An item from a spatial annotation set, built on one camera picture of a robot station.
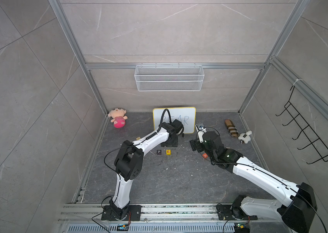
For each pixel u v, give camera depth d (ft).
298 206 1.24
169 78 3.31
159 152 3.13
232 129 3.51
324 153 1.97
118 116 3.60
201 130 2.13
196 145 2.25
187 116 3.22
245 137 3.30
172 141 2.62
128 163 1.67
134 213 2.40
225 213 2.37
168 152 3.13
